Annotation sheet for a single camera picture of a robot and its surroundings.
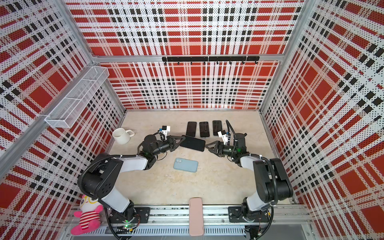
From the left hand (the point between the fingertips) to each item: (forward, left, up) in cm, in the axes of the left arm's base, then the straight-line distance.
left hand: (186, 140), depth 82 cm
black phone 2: (+26, -11, -22) cm, 36 cm away
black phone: (-1, -4, -2) cm, 5 cm away
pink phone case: (-35, -6, -16) cm, 39 cm away
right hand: (-3, -12, -4) cm, 13 cm away
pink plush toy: (-34, +44, -12) cm, 57 cm away
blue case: (-5, +1, -19) cm, 20 cm away
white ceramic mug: (+11, +43, -11) cm, 46 cm away
